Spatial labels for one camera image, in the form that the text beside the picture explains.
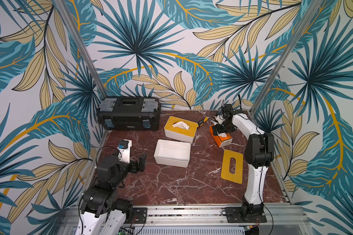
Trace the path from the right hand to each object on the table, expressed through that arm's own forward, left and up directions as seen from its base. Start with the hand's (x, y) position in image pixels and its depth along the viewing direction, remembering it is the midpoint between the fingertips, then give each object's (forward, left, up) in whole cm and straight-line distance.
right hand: (221, 131), depth 100 cm
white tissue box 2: (-13, +34, -5) cm, 37 cm away
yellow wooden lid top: (-2, +21, +3) cm, 22 cm away
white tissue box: (-5, +24, -1) cm, 25 cm away
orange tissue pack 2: (-7, +2, 0) cm, 7 cm away
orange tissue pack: (0, +28, +8) cm, 29 cm away
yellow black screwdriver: (+11, +12, -4) cm, 17 cm away
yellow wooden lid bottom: (-29, -4, -6) cm, 30 cm away
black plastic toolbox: (+8, +61, +11) cm, 62 cm away
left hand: (-26, +50, +18) cm, 59 cm away
